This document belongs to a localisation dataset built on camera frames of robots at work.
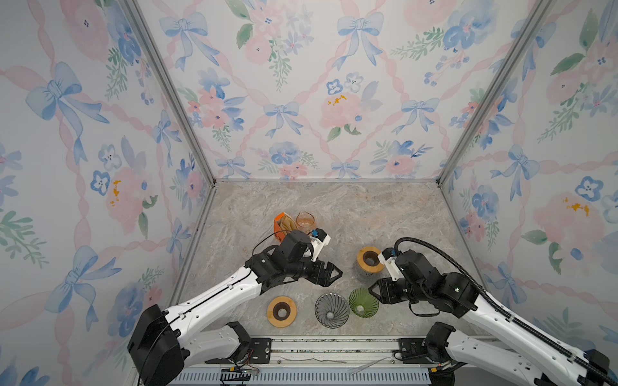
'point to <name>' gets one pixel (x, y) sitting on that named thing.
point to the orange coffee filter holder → (283, 224)
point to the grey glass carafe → (368, 278)
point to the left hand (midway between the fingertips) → (334, 268)
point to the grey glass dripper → (331, 310)
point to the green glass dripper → (363, 302)
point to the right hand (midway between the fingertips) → (373, 288)
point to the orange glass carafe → (305, 222)
